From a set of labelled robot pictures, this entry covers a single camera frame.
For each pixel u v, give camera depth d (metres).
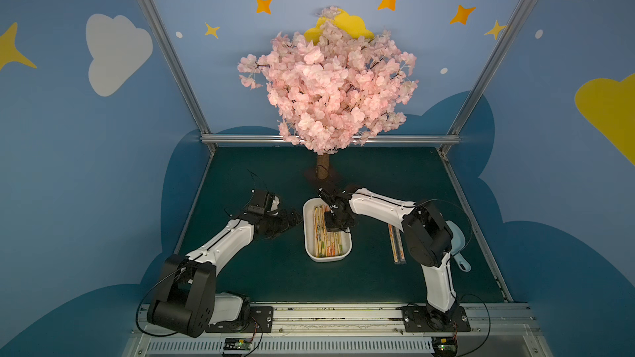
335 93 0.71
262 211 0.69
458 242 0.92
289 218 0.79
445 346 0.73
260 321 0.73
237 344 0.72
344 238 0.91
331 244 0.88
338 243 0.89
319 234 0.91
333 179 1.15
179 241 0.96
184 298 0.42
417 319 0.74
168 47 0.84
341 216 0.80
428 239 0.52
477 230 1.00
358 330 0.73
